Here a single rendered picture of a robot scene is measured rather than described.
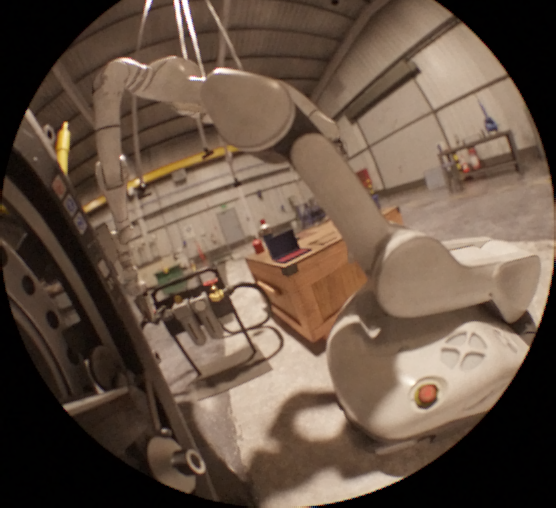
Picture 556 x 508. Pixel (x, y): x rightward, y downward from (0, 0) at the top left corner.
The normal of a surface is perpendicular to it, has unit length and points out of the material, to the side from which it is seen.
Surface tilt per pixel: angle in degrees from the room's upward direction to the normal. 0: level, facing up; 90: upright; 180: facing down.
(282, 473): 0
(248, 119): 91
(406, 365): 0
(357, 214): 90
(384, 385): 33
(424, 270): 90
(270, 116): 102
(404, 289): 90
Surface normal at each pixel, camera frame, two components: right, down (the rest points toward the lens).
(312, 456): -0.34, -0.94
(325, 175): -0.27, 0.15
